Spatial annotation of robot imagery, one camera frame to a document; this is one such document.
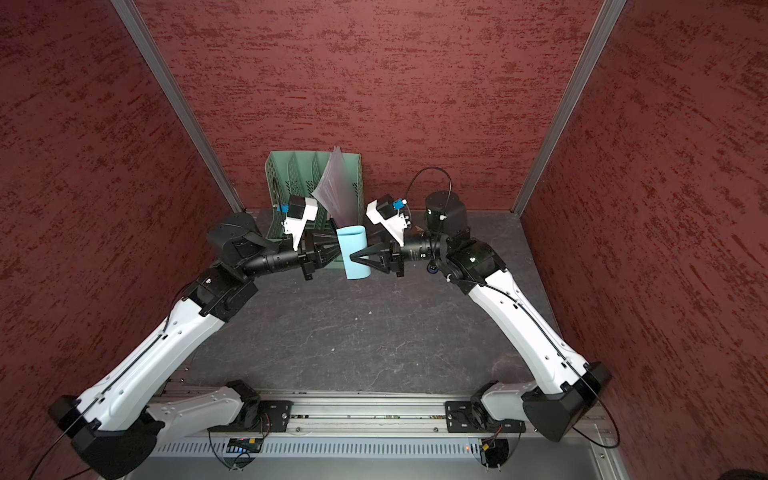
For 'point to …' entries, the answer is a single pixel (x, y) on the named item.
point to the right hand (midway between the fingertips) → (354, 258)
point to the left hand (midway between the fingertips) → (349, 248)
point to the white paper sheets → (338, 190)
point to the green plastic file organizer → (354, 167)
